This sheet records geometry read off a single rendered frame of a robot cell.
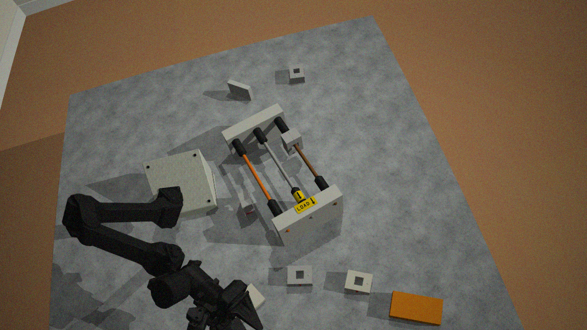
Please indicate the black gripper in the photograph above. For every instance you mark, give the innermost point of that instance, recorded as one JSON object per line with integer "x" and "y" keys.
{"x": 231, "y": 305}

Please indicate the orange rectangular block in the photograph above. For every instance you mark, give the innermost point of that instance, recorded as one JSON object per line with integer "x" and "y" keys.
{"x": 416, "y": 308}

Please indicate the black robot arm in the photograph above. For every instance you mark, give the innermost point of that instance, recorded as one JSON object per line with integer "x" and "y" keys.
{"x": 83, "y": 216}

